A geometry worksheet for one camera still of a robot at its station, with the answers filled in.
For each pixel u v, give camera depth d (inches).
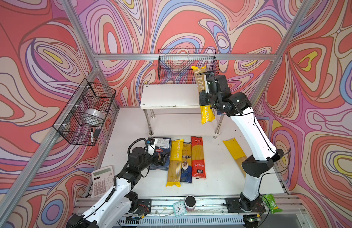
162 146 34.8
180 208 28.1
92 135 28.3
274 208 28.3
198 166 33.1
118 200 20.2
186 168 33.1
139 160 24.3
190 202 27.8
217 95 19.4
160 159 28.2
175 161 34.0
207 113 26.6
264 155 17.5
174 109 28.6
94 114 28.9
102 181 31.4
